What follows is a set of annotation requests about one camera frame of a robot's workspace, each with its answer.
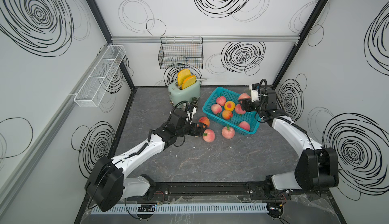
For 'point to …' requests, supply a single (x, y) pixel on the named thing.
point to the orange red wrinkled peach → (205, 120)
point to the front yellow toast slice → (188, 81)
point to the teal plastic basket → (223, 107)
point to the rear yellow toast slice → (182, 75)
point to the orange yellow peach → (227, 114)
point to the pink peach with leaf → (210, 136)
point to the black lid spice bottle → (194, 101)
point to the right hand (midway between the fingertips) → (246, 99)
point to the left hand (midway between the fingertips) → (200, 125)
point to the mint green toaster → (177, 95)
